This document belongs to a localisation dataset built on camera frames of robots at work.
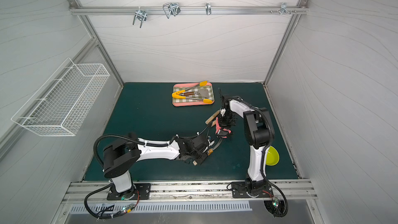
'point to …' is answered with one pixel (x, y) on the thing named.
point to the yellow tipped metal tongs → (177, 94)
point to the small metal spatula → (203, 92)
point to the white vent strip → (121, 207)
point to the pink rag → (217, 127)
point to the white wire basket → (61, 105)
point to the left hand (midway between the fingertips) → (206, 156)
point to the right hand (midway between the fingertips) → (224, 128)
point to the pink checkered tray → (180, 102)
